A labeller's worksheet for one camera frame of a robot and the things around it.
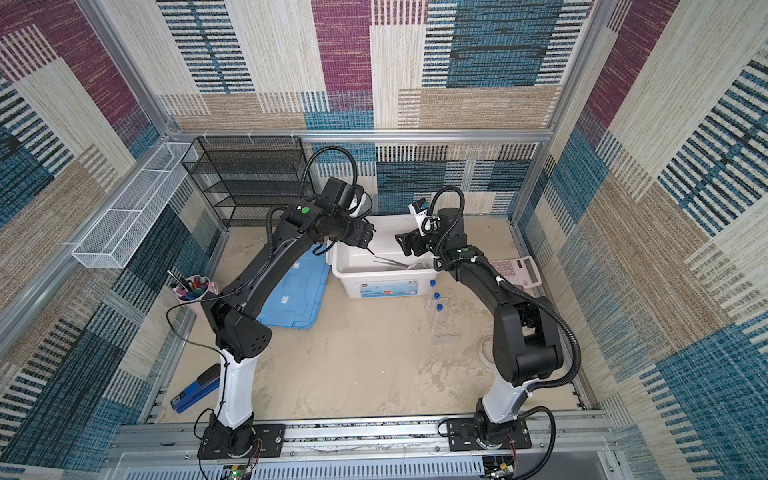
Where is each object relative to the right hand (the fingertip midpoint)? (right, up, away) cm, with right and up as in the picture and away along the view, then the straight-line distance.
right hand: (410, 232), depth 89 cm
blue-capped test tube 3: (+7, -21, -10) cm, 24 cm away
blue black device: (-55, -41, -9) cm, 70 cm away
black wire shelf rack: (-57, +21, +19) cm, 64 cm away
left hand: (-14, +1, -7) cm, 16 cm away
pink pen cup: (-65, -17, 0) cm, 67 cm away
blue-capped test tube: (+6, -15, -4) cm, 17 cm away
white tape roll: (+20, -36, -5) cm, 42 cm away
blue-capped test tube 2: (+6, -18, -8) cm, 21 cm away
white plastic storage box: (-8, -12, +16) cm, 22 cm away
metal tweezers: (-5, -10, +18) cm, 21 cm away
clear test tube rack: (+10, -26, +2) cm, 28 cm away
